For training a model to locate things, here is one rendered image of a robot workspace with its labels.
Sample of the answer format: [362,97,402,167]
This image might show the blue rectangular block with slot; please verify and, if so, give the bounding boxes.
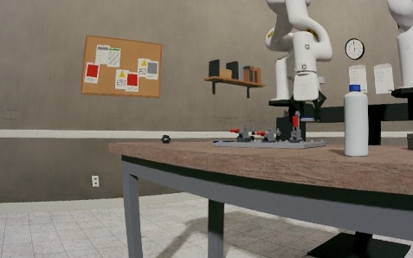
[300,116,319,121]

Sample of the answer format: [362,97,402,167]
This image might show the white bottle with blue cap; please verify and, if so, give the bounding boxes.
[344,84,368,157]

